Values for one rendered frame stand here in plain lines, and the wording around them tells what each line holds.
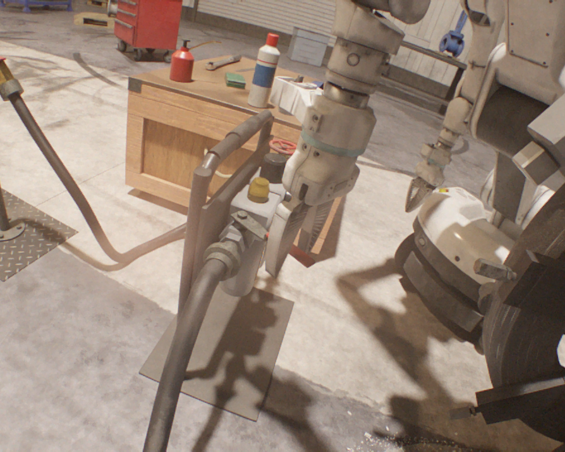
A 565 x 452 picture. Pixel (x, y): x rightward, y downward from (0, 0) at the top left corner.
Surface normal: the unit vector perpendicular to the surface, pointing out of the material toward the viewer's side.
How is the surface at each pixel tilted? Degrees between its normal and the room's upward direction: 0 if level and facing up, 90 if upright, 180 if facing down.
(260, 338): 0
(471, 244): 53
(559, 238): 85
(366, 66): 90
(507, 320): 106
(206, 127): 90
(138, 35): 90
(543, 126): 67
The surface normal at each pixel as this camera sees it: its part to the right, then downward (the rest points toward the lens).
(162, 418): 0.31, -0.32
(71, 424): 0.24, -0.79
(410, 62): -0.36, 0.47
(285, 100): -0.75, 0.22
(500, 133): -0.86, 0.43
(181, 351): 0.26, -0.12
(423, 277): -0.91, 0.02
